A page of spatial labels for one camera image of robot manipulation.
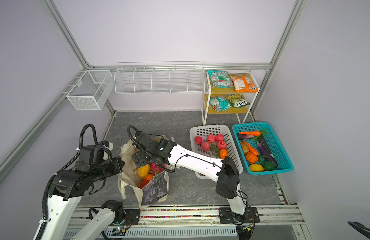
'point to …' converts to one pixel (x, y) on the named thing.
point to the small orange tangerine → (223, 153)
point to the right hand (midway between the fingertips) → (141, 156)
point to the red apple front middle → (211, 138)
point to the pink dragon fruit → (155, 169)
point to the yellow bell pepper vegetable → (143, 171)
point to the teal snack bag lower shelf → (219, 103)
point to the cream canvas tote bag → (154, 190)
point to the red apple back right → (219, 137)
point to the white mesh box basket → (92, 90)
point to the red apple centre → (221, 145)
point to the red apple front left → (205, 146)
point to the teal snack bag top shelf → (220, 79)
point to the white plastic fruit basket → (216, 141)
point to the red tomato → (144, 182)
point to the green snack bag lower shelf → (237, 101)
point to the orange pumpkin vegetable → (251, 157)
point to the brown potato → (245, 148)
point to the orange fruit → (149, 177)
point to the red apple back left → (198, 140)
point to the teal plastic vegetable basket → (284, 164)
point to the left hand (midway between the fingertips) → (124, 165)
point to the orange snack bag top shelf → (242, 83)
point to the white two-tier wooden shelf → (207, 109)
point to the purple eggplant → (262, 149)
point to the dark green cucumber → (262, 141)
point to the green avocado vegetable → (268, 165)
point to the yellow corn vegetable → (256, 168)
